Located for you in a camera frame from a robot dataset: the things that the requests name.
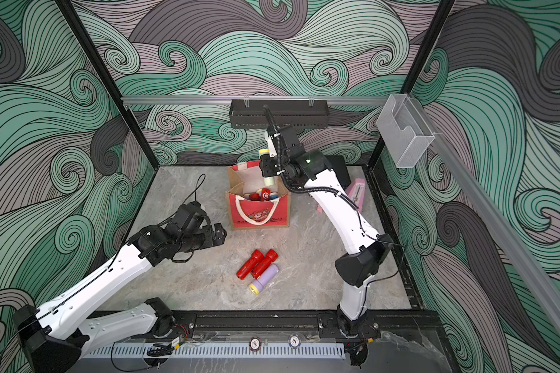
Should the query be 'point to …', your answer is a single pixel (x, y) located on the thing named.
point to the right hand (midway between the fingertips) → (261, 163)
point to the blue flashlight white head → (274, 196)
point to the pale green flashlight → (267, 181)
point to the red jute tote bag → (253, 204)
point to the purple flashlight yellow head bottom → (257, 286)
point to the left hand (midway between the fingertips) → (216, 234)
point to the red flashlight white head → (265, 193)
